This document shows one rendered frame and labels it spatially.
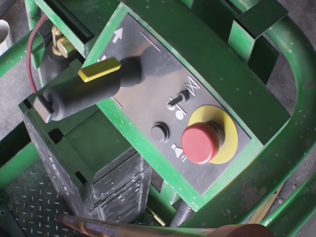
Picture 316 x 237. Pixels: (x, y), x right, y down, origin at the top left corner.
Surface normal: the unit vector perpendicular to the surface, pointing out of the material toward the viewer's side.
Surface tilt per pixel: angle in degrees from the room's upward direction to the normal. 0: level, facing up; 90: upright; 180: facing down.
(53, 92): 37
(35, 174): 0
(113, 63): 32
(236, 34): 90
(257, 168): 27
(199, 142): 58
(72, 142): 0
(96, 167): 0
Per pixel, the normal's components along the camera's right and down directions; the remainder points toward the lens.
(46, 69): -0.58, 0.33
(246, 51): -0.76, 0.59
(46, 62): -0.54, 0.03
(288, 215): -0.26, -0.66
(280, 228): -0.06, -0.49
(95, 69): 0.44, -0.64
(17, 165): 0.65, 0.71
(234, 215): 0.34, -0.02
